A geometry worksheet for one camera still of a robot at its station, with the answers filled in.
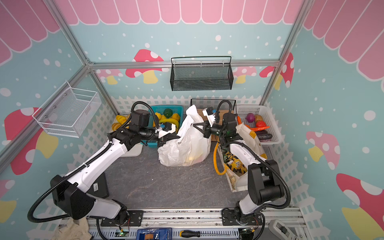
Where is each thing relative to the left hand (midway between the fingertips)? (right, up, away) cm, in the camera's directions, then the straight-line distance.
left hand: (177, 137), depth 72 cm
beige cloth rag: (-51, -44, -2) cm, 67 cm away
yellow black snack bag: (+30, -16, +9) cm, 36 cm away
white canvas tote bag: (+30, -22, -2) cm, 37 cm away
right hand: (+8, +6, +7) cm, 12 cm away
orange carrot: (+51, +4, +31) cm, 60 cm away
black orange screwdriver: (+8, -44, -3) cm, 45 cm away
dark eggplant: (+53, -1, +23) cm, 57 cm away
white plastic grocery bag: (+7, -7, +11) cm, 14 cm away
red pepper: (+55, +8, +34) cm, 65 cm away
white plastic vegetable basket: (+61, +12, +36) cm, 72 cm away
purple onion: (+49, +12, +38) cm, 63 cm away
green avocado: (-12, +16, +37) cm, 42 cm away
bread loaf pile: (-48, +10, +41) cm, 64 cm away
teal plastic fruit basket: (-5, +19, +41) cm, 45 cm away
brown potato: (+56, +13, +40) cm, 70 cm away
